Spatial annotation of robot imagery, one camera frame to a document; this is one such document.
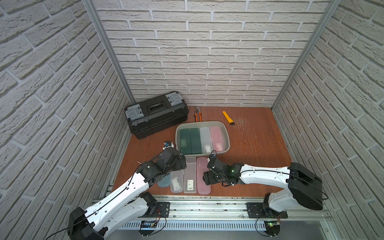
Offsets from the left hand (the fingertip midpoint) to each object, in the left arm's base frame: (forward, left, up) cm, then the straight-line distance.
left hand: (181, 158), depth 78 cm
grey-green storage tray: (+29, -27, -7) cm, 40 cm away
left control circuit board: (-28, +16, -17) cm, 36 cm away
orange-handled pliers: (+47, -10, -12) cm, 50 cm away
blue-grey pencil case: (-9, +9, -11) cm, 17 cm away
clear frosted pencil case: (+16, -15, -12) cm, 25 cm away
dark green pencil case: (+17, -1, -11) cm, 21 cm away
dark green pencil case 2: (+16, -8, -12) cm, 21 cm away
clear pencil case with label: (-7, +3, -12) cm, 14 cm away
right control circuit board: (-30, -45, -14) cm, 56 cm away
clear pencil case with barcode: (-5, -5, -12) cm, 14 cm away
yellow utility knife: (+35, -35, -11) cm, 51 cm away
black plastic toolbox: (+28, +20, +3) cm, 34 cm away
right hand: (-7, -16, -11) cm, 20 cm away
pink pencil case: (+20, -23, -12) cm, 33 cm away
